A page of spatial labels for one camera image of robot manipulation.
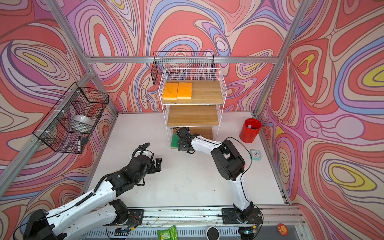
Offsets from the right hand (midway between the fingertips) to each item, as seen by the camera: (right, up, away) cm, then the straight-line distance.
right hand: (186, 149), depth 98 cm
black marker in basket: (-51, +7, -26) cm, 58 cm away
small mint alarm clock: (+44, -3, -5) cm, 44 cm away
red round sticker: (+47, -34, -28) cm, 65 cm away
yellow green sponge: (-8, +4, 0) cm, 9 cm away
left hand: (-16, -3, -18) cm, 24 cm away
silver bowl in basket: (-51, +19, -25) cm, 59 cm away
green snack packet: (-7, -35, -30) cm, 47 cm away
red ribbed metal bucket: (+41, +13, -4) cm, 43 cm away
